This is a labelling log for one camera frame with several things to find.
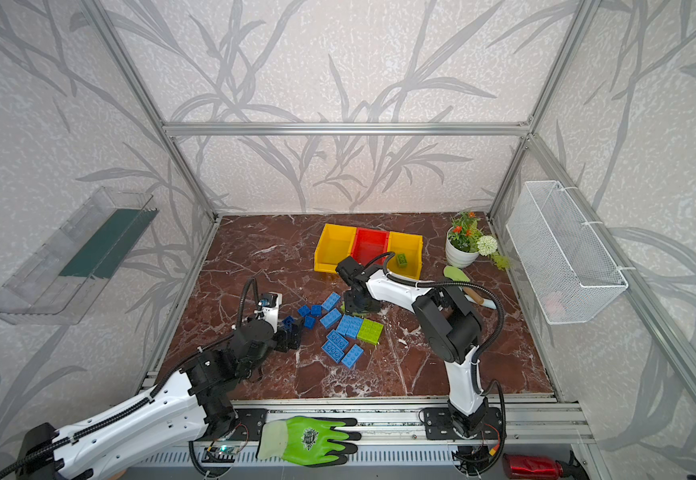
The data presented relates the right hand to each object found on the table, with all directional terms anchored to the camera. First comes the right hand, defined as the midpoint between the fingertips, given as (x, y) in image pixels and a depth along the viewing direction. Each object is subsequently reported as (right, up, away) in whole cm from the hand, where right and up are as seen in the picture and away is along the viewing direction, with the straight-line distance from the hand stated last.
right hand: (357, 299), depth 95 cm
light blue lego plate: (-2, -7, -6) cm, 9 cm away
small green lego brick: (+15, +12, +10) cm, 22 cm away
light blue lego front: (-7, -14, -9) cm, 18 cm away
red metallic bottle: (+40, -32, -29) cm, 59 cm away
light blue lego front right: (-1, -14, -11) cm, 18 cm away
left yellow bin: (-9, +17, +11) cm, 22 cm away
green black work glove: (-11, -29, -24) cm, 39 cm away
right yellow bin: (+19, +17, +11) cm, 28 cm away
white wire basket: (+46, +12, -34) cm, 58 cm away
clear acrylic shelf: (-64, +9, -31) cm, 72 cm away
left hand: (-16, 0, -16) cm, 23 cm away
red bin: (+4, +18, +5) cm, 19 cm away
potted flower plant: (+36, +18, +4) cm, 41 cm away
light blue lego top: (-8, -1, 0) cm, 8 cm away
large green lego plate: (+4, -9, -6) cm, 12 cm away
